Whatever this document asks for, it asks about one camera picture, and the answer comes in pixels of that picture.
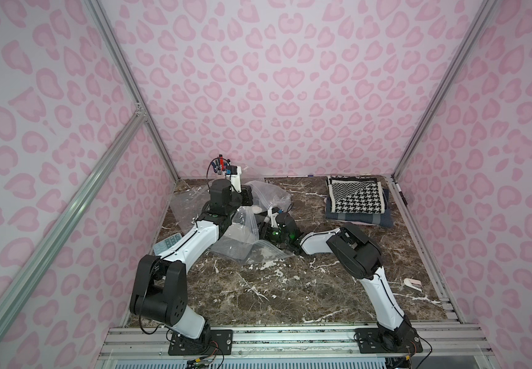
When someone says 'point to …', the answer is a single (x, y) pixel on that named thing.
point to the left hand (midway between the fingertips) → (253, 182)
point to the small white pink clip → (414, 284)
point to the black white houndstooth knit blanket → (355, 194)
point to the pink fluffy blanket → (357, 223)
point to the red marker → (221, 161)
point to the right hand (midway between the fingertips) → (250, 233)
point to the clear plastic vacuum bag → (237, 238)
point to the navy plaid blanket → (380, 218)
